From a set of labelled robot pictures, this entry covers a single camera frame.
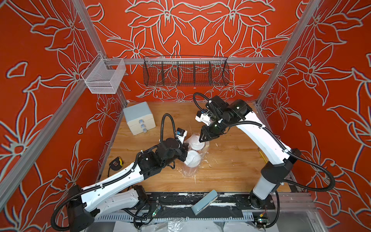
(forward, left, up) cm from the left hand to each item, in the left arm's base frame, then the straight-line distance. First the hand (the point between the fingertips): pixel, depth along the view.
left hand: (188, 143), depth 71 cm
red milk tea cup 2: (+1, -3, -3) cm, 5 cm away
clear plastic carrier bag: (-8, -3, -19) cm, 21 cm away
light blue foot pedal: (-23, -9, -17) cm, 30 cm away
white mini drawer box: (+19, +33, -6) cm, 38 cm away
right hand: (0, -5, +6) cm, 8 cm away
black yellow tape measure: (-7, +42, -18) cm, 46 cm away
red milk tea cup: (-9, -2, +1) cm, 9 cm away
